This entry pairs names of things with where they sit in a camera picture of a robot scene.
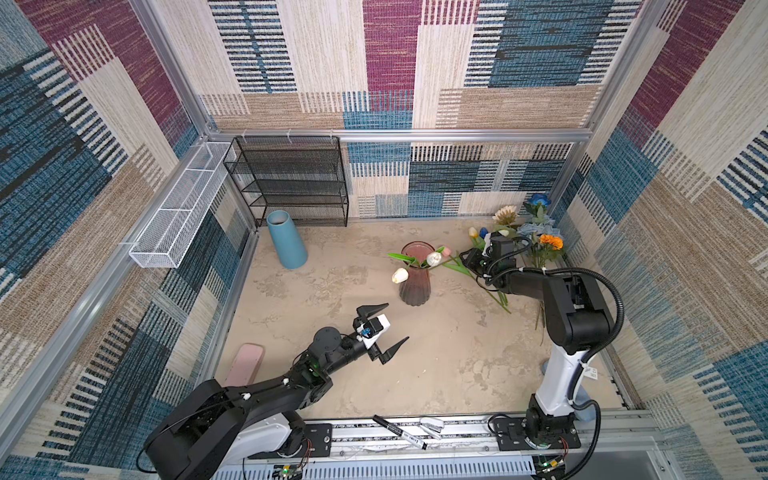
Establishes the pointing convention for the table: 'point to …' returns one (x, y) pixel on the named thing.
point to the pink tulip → (446, 253)
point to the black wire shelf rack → (302, 176)
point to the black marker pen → (400, 433)
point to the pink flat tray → (245, 365)
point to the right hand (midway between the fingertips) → (462, 258)
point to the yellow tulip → (474, 235)
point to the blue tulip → (483, 232)
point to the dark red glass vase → (416, 290)
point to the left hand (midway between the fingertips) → (395, 316)
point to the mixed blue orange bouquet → (541, 236)
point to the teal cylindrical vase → (288, 243)
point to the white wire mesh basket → (162, 243)
